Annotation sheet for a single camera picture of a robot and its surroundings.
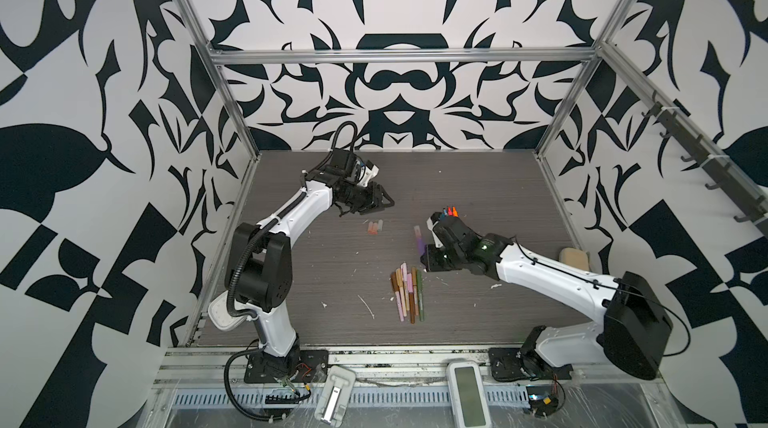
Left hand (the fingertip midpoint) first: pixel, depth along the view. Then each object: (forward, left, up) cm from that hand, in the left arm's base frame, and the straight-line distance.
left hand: (392, 200), depth 85 cm
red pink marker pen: (+6, -20, -16) cm, 26 cm away
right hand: (-14, -7, -7) cm, 17 cm away
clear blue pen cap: (+2, +4, -16) cm, 17 cm away
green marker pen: (-21, -7, -16) cm, 27 cm away
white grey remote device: (-43, +15, -14) cm, 48 cm away
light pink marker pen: (-17, -3, -16) cm, 24 cm away
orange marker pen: (+6, -22, -16) cm, 28 cm away
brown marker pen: (-23, -5, -16) cm, 29 cm away
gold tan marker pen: (-16, -2, -17) cm, 23 cm away
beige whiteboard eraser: (-12, -55, -15) cm, 58 cm away
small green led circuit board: (-46, -33, -18) cm, 59 cm away
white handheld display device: (-44, -15, -12) cm, 49 cm away
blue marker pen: (+6, -18, -16) cm, 25 cm away
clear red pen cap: (+1, +5, -17) cm, 17 cm away
